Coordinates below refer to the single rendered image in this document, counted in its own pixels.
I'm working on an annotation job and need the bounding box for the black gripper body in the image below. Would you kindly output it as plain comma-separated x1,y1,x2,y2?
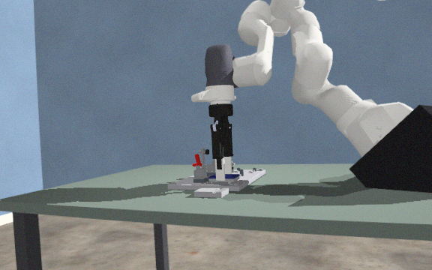
208,104,233,134

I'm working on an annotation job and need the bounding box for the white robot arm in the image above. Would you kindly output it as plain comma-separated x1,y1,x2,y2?
191,0,413,157

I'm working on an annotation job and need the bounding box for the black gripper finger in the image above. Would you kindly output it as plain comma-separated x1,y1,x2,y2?
210,121,227,181
223,122,233,174

